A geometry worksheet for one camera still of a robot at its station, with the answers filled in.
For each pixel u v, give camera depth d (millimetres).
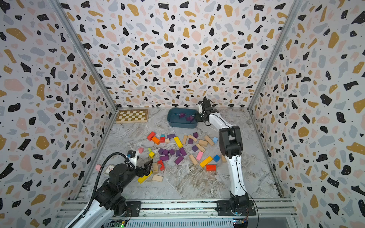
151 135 1012
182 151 948
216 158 922
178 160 923
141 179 828
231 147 627
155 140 1017
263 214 744
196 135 1028
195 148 971
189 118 1130
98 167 875
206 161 907
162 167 877
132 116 1130
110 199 573
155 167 873
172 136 1040
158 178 837
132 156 677
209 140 1008
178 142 1003
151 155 922
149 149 945
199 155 945
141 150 971
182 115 1160
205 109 881
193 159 920
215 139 1003
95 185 536
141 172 705
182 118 1148
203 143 983
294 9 719
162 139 1003
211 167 900
